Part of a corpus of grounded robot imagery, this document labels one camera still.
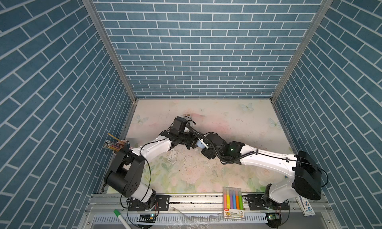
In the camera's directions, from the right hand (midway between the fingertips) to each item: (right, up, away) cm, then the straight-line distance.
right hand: (209, 143), depth 82 cm
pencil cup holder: (-51, -1, -2) cm, 51 cm away
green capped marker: (-45, -32, -11) cm, 56 cm away
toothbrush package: (+47, -29, -10) cm, 56 cm away
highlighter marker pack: (+12, -28, -9) cm, 32 cm away
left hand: (0, +2, -1) cm, 2 cm away
